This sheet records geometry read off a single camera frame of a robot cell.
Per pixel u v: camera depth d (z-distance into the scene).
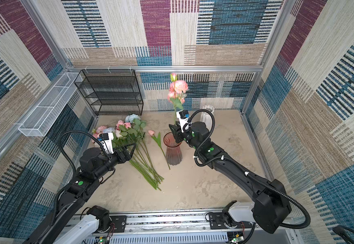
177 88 0.60
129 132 1.01
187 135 0.64
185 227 0.73
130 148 0.69
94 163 0.53
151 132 1.05
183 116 0.62
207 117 0.91
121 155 0.63
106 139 0.64
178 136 0.67
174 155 0.97
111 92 1.10
